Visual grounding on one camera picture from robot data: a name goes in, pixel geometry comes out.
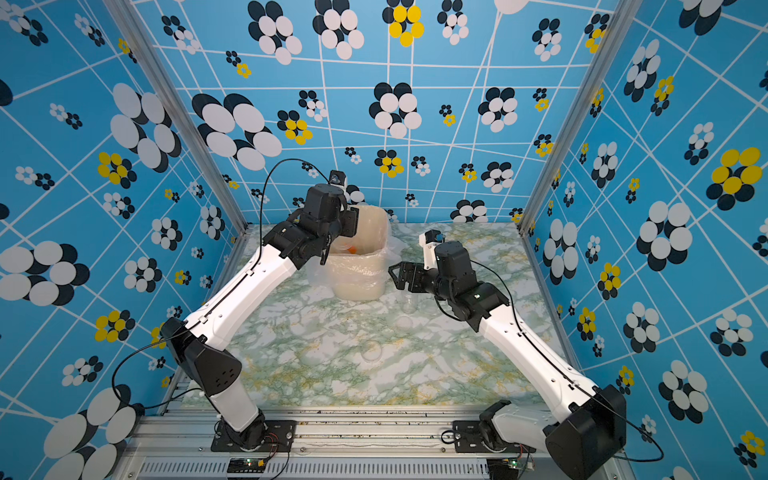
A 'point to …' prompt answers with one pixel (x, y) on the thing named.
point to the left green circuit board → (246, 465)
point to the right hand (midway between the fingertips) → (407, 268)
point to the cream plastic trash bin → (359, 263)
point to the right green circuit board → (503, 466)
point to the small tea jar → (408, 307)
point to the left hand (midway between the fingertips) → (349, 206)
